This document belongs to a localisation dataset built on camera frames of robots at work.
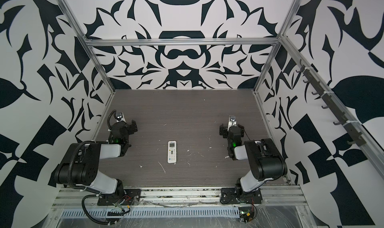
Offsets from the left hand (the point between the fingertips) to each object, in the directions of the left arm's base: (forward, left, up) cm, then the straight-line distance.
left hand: (123, 120), depth 92 cm
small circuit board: (-48, -65, -10) cm, 82 cm away
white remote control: (-18, -29, -7) cm, 35 cm away
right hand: (-3, -67, -2) cm, 67 cm away
